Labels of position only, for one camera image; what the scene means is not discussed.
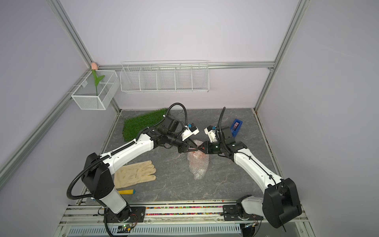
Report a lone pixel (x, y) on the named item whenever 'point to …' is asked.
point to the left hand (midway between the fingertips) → (196, 148)
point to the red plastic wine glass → (198, 158)
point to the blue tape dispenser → (236, 127)
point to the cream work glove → (132, 174)
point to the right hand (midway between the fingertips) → (199, 147)
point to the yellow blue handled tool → (127, 192)
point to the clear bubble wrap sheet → (198, 172)
